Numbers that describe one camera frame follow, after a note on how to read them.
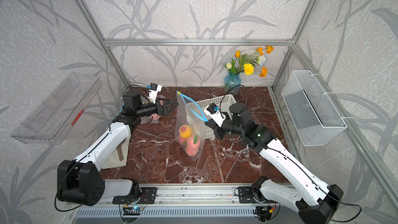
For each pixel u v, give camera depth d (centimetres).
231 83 110
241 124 50
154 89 69
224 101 109
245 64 94
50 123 65
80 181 40
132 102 60
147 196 72
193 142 77
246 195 72
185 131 82
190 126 84
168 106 68
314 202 37
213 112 55
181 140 87
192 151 82
